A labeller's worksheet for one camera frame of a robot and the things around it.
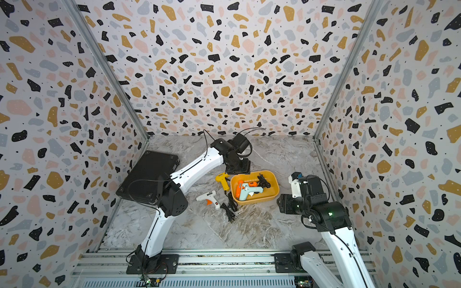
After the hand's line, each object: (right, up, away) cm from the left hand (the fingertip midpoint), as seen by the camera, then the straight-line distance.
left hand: (249, 173), depth 86 cm
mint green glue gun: (-2, -9, +6) cm, 11 cm away
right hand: (+13, -9, -15) cm, 22 cm away
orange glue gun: (+1, -7, +9) cm, 11 cm away
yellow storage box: (-1, -5, +14) cm, 14 cm away
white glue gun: (-20, -14, +6) cm, 25 cm away
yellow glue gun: (-14, -4, +13) cm, 20 cm away
